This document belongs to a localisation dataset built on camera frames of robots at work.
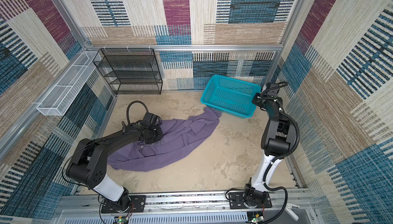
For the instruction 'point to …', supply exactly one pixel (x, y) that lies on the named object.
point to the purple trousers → (176, 138)
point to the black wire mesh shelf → (130, 71)
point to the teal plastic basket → (231, 95)
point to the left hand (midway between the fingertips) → (162, 134)
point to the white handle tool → (288, 208)
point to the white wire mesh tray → (59, 99)
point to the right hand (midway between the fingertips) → (256, 100)
